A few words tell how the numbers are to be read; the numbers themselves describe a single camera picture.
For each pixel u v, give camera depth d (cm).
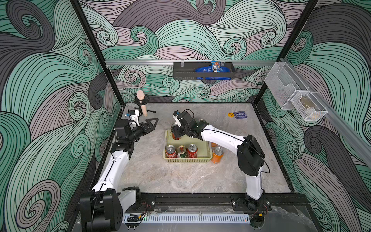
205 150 92
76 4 70
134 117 71
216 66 90
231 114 114
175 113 80
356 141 52
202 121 67
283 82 78
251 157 49
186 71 95
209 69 92
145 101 91
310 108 63
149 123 70
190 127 67
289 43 84
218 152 82
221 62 93
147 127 70
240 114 110
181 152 81
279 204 74
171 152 81
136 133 69
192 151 81
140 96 88
